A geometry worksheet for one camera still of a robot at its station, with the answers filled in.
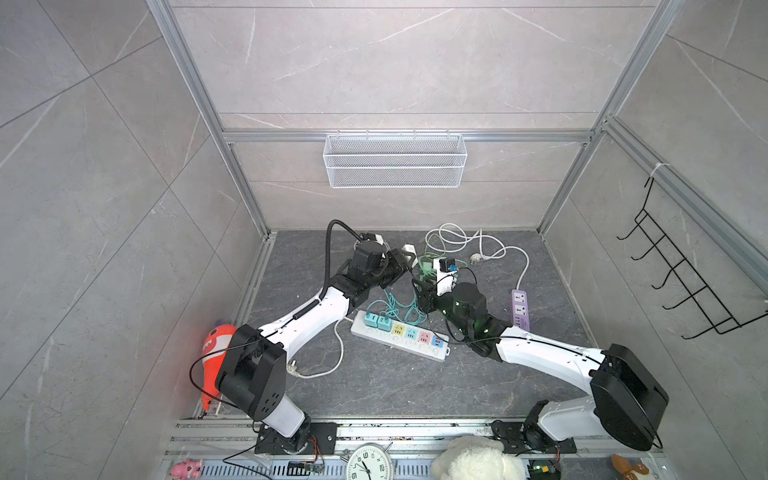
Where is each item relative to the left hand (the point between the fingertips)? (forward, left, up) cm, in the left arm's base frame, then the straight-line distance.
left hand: (415, 253), depth 80 cm
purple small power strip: (-6, -36, -23) cm, 43 cm away
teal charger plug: (-10, +13, -19) cm, 25 cm away
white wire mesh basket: (+38, +6, +5) cm, 38 cm away
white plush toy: (-46, -8, -4) cm, 47 cm away
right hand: (-5, -1, -4) cm, 7 cm away
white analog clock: (-45, +13, -21) cm, 51 cm away
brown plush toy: (-48, -47, -23) cm, 71 cm away
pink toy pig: (-45, +55, -22) cm, 74 cm away
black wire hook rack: (-20, -59, +9) cm, 63 cm away
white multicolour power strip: (-14, +3, -22) cm, 27 cm away
